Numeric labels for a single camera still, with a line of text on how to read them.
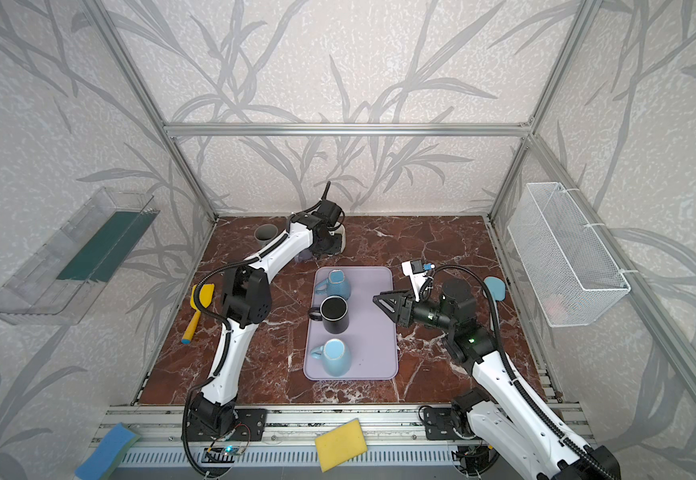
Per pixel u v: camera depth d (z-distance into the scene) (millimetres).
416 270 642
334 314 830
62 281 638
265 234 1021
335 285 924
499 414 594
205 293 1015
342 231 924
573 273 607
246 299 605
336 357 752
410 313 619
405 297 630
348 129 944
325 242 846
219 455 722
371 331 912
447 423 728
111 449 683
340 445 703
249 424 727
